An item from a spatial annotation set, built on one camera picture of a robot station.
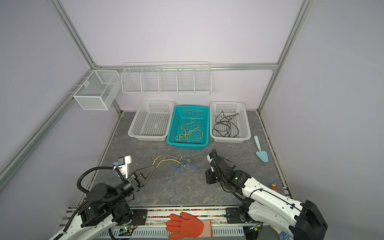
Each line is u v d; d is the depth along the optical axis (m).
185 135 1.02
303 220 0.40
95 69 0.92
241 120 1.11
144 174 0.60
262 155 0.96
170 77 1.07
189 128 1.09
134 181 0.55
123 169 0.58
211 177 0.70
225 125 1.10
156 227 0.72
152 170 0.61
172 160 0.67
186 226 0.70
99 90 0.98
